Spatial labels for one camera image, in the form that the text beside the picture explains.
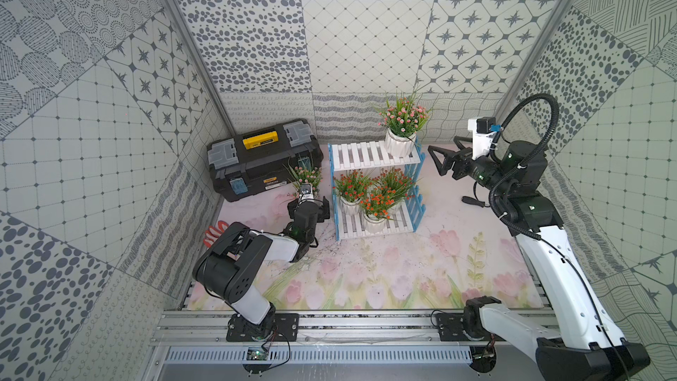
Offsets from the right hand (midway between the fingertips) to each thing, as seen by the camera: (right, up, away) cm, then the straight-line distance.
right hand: (442, 146), depth 67 cm
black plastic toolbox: (-56, -3, +28) cm, 63 cm away
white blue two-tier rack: (-25, -2, +13) cm, 29 cm away
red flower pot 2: (-7, -12, +21) cm, 25 cm away
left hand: (-34, -17, +25) cm, 46 cm away
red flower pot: (-23, -12, +19) cm, 32 cm away
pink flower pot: (-40, -9, +24) cm, 48 cm away
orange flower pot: (-16, -18, +15) cm, 29 cm away
